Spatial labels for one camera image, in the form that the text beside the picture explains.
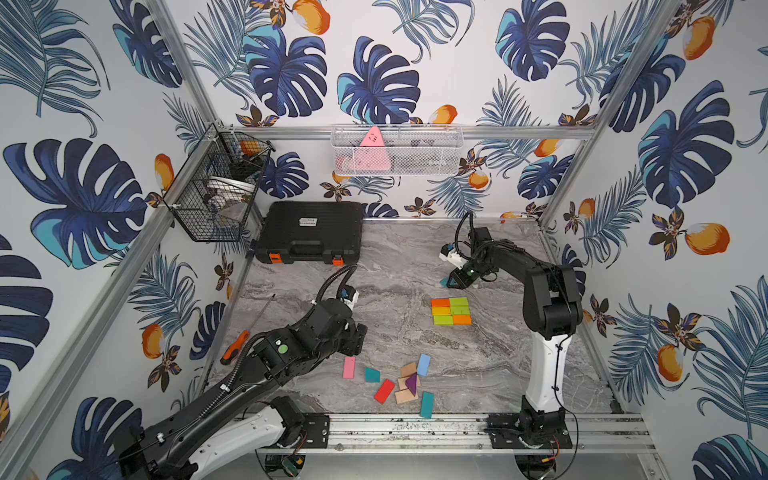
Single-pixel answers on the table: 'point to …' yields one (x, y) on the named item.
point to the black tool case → (310, 232)
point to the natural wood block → (405, 396)
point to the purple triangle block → (411, 383)
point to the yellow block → (441, 310)
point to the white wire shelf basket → (404, 150)
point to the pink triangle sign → (372, 154)
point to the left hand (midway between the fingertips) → (357, 323)
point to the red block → (384, 391)
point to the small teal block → (372, 375)
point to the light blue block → (424, 364)
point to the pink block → (349, 367)
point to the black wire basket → (212, 194)
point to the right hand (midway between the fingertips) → (456, 279)
